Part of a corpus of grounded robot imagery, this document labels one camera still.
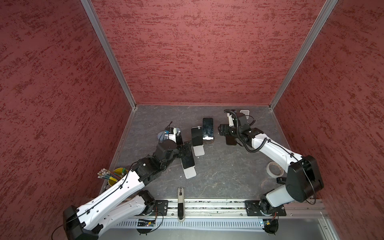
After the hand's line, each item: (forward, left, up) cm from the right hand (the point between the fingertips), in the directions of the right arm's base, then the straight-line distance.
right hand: (223, 130), depth 88 cm
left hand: (-14, +23, +7) cm, 28 cm away
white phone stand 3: (-20, +21, -13) cm, 32 cm away
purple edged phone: (-3, +27, -5) cm, 28 cm away
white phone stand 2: (-6, +15, -14) cm, 21 cm away
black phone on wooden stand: (+5, +9, -5) cm, 11 cm away
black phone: (-22, +21, +11) cm, 32 cm away
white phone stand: (+18, -20, -5) cm, 27 cm away
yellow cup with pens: (-26, +58, 0) cm, 63 cm away
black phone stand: (+2, +16, -9) cm, 18 cm away
